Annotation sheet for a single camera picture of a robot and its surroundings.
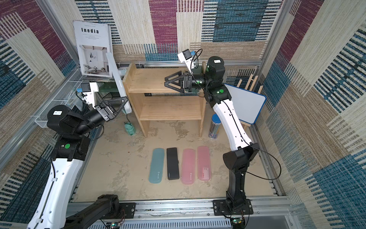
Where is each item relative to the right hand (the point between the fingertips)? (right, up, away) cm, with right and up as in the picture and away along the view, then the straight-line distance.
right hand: (164, 82), depth 56 cm
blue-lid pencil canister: (+26, -20, +34) cm, 47 cm away
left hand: (-14, -8, -3) cm, 16 cm away
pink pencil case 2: (+20, -42, +34) cm, 58 cm away
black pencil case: (+1, -41, +31) cm, 52 cm away
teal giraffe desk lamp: (-30, -20, +43) cm, 56 cm away
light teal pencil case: (-9, -46, +30) cm, 55 cm away
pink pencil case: (+10, -46, +27) cm, 54 cm away
